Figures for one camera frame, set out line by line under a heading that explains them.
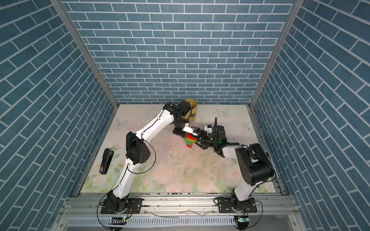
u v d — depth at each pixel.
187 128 0.79
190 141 0.89
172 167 0.88
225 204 0.74
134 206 0.73
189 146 0.95
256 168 0.47
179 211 0.74
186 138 0.88
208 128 0.89
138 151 0.56
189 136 0.86
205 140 0.81
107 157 0.87
